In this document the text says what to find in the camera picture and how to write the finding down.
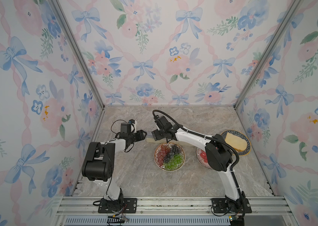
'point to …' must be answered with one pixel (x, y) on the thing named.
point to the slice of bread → (237, 141)
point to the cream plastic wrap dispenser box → (150, 140)
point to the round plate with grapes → (182, 151)
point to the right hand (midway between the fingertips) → (159, 130)
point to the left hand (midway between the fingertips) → (144, 133)
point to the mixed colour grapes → (170, 157)
